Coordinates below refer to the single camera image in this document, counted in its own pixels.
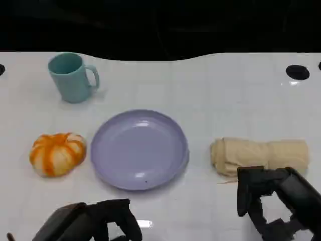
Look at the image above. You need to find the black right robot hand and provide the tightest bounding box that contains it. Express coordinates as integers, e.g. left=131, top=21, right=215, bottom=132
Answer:
left=236, top=166, right=321, bottom=241

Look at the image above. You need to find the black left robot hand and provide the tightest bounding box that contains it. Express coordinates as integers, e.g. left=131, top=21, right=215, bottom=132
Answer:
left=32, top=198, right=143, bottom=241

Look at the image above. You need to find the beige towel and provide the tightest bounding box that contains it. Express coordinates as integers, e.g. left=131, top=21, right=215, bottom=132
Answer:
left=210, top=137, right=309, bottom=178

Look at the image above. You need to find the orange and white bread roll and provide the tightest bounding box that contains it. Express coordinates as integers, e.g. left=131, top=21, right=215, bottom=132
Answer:
left=29, top=132, right=87, bottom=178

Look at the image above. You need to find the lilac plate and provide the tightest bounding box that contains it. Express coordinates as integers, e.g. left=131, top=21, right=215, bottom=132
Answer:
left=90, top=109, right=190, bottom=192

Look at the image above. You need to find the pale green mug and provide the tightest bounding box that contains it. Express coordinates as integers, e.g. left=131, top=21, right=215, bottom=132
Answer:
left=48, top=52, right=100, bottom=103

